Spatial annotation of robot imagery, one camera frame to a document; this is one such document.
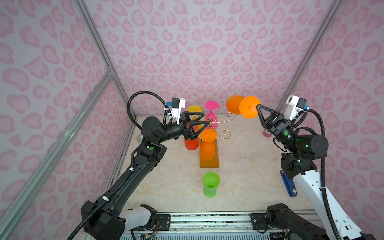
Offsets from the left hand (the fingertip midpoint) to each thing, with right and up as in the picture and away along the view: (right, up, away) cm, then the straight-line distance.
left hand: (206, 118), depth 54 cm
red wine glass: (-6, -13, +26) cm, 30 cm away
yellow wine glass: (-3, +6, +22) cm, 23 cm away
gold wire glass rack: (+4, 0, +20) cm, 21 cm away
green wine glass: (+4, -31, +24) cm, 40 cm away
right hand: (+16, +2, -6) cm, 17 cm away
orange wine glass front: (+1, -7, +13) cm, 15 cm away
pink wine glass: (+4, +8, +24) cm, 26 cm away
